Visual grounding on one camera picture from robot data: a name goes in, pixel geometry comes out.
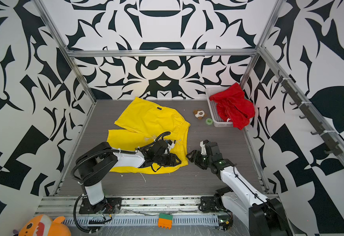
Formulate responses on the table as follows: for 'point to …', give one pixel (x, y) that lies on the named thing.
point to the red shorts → (232, 104)
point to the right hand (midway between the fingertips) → (190, 156)
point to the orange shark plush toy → (42, 225)
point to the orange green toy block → (165, 220)
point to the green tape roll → (209, 121)
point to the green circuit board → (224, 219)
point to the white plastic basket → (218, 120)
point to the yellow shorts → (146, 121)
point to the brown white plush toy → (199, 114)
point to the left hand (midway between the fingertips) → (181, 160)
